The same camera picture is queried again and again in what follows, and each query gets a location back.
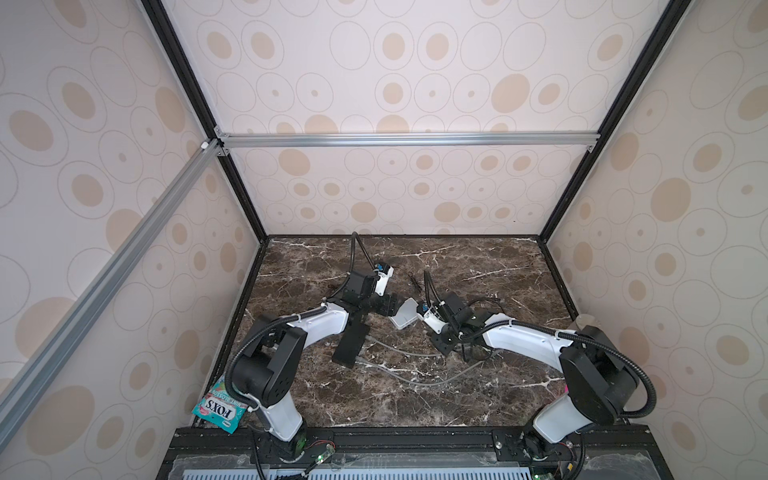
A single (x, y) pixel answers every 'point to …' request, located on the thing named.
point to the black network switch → (350, 342)
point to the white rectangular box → (407, 314)
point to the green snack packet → (220, 407)
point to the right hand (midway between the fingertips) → (436, 335)
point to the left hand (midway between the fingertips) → (402, 291)
